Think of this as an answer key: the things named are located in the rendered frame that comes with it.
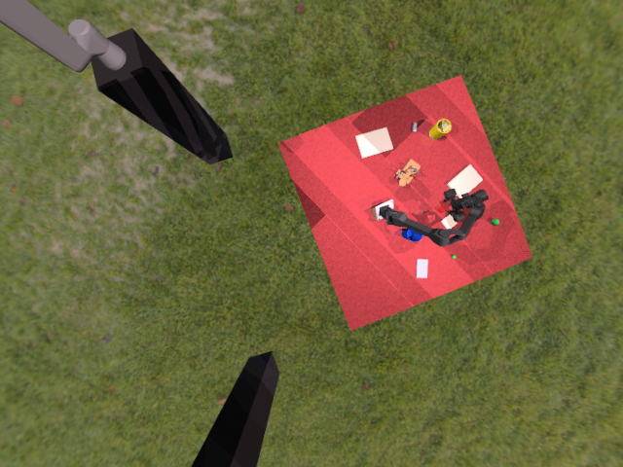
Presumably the yellow mug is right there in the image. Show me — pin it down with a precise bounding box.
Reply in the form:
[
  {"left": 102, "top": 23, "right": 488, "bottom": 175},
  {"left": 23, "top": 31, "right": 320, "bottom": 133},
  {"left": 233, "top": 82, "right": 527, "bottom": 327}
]
[{"left": 429, "top": 119, "right": 451, "bottom": 139}]

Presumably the blue plastic cup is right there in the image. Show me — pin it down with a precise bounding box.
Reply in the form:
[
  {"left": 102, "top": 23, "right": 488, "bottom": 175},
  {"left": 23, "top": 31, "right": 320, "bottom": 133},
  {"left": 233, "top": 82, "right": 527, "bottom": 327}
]
[{"left": 402, "top": 229, "right": 423, "bottom": 242}]

